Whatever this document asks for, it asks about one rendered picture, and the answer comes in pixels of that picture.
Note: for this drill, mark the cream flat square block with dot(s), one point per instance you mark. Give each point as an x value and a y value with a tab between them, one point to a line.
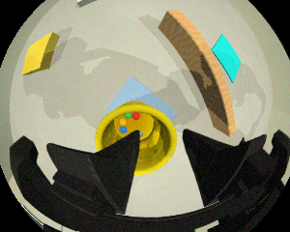
81	3

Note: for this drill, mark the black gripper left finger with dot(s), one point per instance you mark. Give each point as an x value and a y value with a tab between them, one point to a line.
111	169

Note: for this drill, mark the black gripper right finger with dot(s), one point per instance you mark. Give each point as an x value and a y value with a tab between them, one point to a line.
215	164

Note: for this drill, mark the yellow cup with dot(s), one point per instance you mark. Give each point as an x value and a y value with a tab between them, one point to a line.
157	144

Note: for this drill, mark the yellow rectangular block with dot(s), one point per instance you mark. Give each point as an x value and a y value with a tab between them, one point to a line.
40	53

